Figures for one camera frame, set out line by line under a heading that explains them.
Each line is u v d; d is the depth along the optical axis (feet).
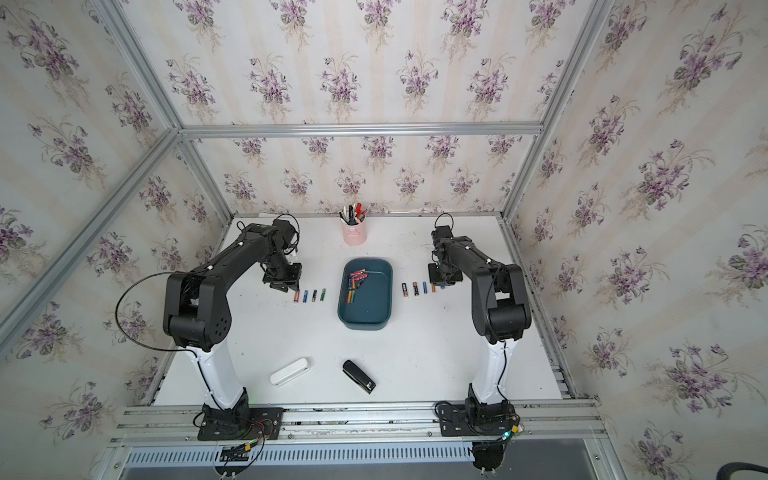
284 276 2.64
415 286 3.23
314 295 3.16
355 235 3.51
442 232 2.70
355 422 2.46
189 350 1.73
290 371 2.57
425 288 3.23
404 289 3.22
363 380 2.55
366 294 3.15
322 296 3.16
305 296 3.17
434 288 3.23
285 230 2.62
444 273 2.75
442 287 3.14
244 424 2.18
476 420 2.16
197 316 1.66
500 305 1.72
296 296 3.14
